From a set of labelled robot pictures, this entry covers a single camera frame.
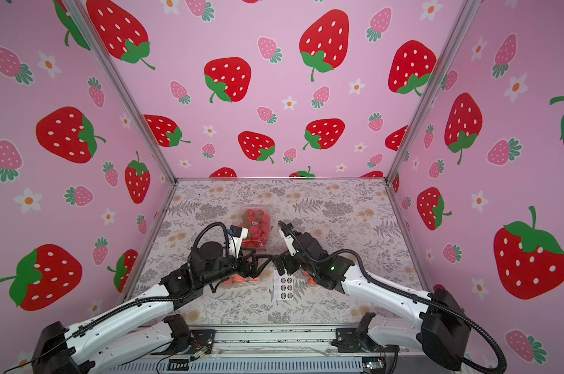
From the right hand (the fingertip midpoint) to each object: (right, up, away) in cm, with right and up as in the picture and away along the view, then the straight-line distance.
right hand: (279, 254), depth 77 cm
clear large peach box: (-15, -10, +4) cm, 18 cm away
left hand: (-4, +1, -5) cm, 6 cm away
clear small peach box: (+12, -11, +6) cm, 18 cm away
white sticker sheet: (+1, -14, +9) cm, 17 cm away
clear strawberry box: (-11, +10, +23) cm, 28 cm away
